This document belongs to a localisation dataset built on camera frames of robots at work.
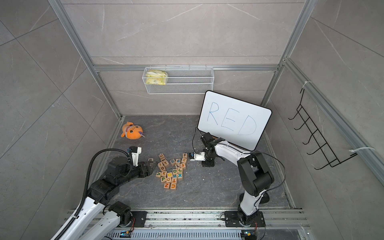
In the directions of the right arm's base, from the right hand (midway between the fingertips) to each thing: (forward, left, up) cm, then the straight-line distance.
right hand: (206, 159), depth 92 cm
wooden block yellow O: (-9, +22, 0) cm, 24 cm away
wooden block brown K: (-9, +25, 0) cm, 27 cm away
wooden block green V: (-9, +29, +1) cm, 30 cm away
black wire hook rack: (-17, -48, +30) cm, 59 cm away
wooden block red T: (-13, +19, 0) cm, 23 cm away
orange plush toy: (+19, +50, +7) cm, 54 cm away
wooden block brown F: (+4, +13, -1) cm, 14 cm away
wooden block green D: (-7, +19, 0) cm, 20 cm away
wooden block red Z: (-15, +23, 0) cm, 28 cm away
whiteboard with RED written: (+18, -20, +16) cm, 31 cm away
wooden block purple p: (+1, +35, 0) cm, 35 cm away
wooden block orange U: (-16, +19, 0) cm, 25 cm away
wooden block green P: (-12, +26, 0) cm, 28 cm away
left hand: (-9, +27, +17) cm, 33 cm away
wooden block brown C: (+3, +29, +1) cm, 29 cm away
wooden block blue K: (-10, +16, 0) cm, 19 cm away
